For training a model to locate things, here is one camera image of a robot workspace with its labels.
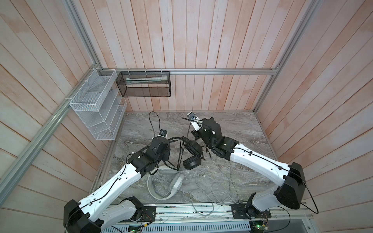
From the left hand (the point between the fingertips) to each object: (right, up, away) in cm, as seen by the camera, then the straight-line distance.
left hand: (165, 150), depth 77 cm
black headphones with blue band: (+16, 0, -5) cm, 16 cm away
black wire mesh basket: (-19, +44, +28) cm, 55 cm away
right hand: (+17, +17, -2) cm, 24 cm away
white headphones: (+6, -16, -1) cm, 17 cm away
